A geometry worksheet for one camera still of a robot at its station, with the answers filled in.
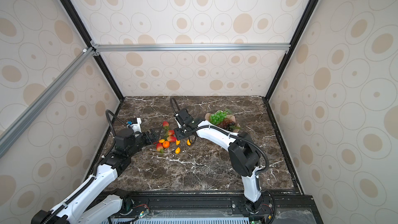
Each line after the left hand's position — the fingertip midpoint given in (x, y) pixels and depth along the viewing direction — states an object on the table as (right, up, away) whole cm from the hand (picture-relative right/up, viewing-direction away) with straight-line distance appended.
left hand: (159, 128), depth 78 cm
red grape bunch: (+36, +1, +22) cm, 42 cm away
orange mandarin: (0, -11, +15) cm, 18 cm away
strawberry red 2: (+2, -5, +20) cm, 21 cm away
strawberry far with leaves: (-3, +1, +25) cm, 25 cm away
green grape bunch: (+30, +5, +19) cm, 36 cm away
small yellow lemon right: (+13, -10, +16) cm, 23 cm away
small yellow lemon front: (+7, -15, +14) cm, 21 cm away
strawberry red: (+2, -8, +17) cm, 19 cm away
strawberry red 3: (-4, -13, +14) cm, 19 cm away
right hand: (+9, -4, +10) cm, 14 cm away
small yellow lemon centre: (+7, -10, +16) cm, 20 cm away
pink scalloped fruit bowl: (+39, +5, +22) cm, 45 cm away
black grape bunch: (+38, +1, +16) cm, 42 cm away
